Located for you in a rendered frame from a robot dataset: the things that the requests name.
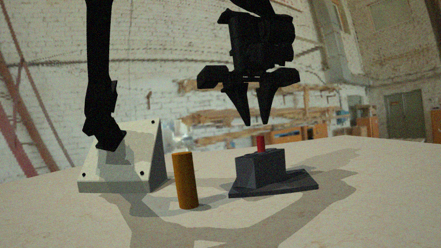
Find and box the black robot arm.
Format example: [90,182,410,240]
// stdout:
[82,0,296,152]

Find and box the brown cylinder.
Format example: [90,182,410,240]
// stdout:
[171,152,199,210]

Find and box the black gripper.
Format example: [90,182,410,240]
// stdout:
[197,36,300,126]

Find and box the red peg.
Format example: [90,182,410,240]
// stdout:
[256,136,266,153]

